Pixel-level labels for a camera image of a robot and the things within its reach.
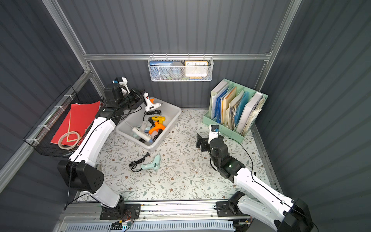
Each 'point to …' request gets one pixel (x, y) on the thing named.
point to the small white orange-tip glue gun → (150, 104)
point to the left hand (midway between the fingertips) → (142, 89)
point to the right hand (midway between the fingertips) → (209, 133)
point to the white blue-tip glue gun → (141, 132)
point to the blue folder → (217, 110)
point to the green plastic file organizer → (234, 108)
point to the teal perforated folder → (240, 106)
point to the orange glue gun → (157, 126)
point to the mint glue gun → (155, 165)
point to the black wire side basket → (41, 137)
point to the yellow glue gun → (160, 119)
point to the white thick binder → (254, 100)
